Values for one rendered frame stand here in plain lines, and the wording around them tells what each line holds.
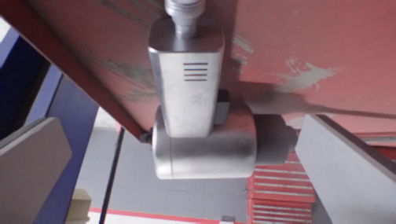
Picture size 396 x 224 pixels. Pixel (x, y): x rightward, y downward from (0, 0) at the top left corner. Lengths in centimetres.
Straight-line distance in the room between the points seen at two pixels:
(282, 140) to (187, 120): 12
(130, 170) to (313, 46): 314
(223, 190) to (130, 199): 128
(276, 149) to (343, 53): 12
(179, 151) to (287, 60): 14
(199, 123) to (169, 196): 288
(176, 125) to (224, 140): 6
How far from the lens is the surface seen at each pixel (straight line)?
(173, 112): 18
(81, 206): 87
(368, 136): 34
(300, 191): 267
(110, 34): 20
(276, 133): 25
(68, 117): 68
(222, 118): 21
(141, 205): 315
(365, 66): 24
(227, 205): 302
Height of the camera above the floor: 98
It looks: 24 degrees down
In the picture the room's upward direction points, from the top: 175 degrees counter-clockwise
